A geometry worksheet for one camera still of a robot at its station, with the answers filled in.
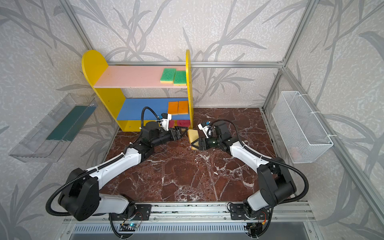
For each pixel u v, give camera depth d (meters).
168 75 0.79
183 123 1.05
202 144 0.74
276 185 0.43
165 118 0.73
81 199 0.41
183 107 0.99
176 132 0.71
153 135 0.63
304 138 0.60
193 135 0.84
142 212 0.73
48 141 0.64
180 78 0.77
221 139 0.67
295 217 0.72
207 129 0.76
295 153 0.72
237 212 0.73
